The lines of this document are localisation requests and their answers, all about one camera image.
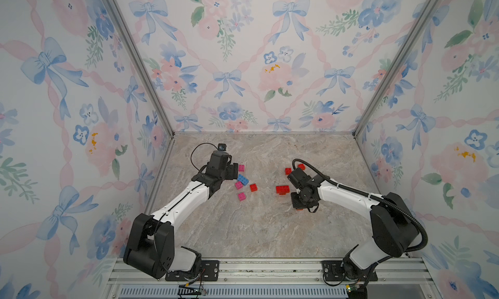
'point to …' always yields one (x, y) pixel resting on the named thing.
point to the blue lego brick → (242, 179)
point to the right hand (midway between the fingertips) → (299, 203)
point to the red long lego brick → (282, 190)
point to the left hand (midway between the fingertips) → (228, 164)
